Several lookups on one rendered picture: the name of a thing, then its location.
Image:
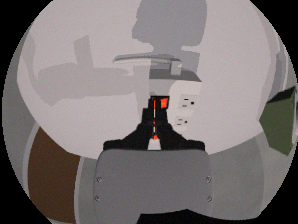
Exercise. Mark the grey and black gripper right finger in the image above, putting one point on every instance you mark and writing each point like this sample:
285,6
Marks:
167,136

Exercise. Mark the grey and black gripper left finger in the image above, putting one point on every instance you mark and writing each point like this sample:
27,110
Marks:
138,139

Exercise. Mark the grey power strip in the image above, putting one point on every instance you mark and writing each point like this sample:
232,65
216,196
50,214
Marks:
177,89

